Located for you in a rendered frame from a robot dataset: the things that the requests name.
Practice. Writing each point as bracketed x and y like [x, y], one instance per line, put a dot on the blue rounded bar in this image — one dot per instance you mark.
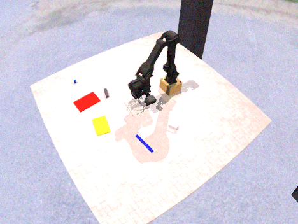
[144, 143]

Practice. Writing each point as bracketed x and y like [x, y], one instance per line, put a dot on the red flat plate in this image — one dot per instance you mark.
[86, 101]

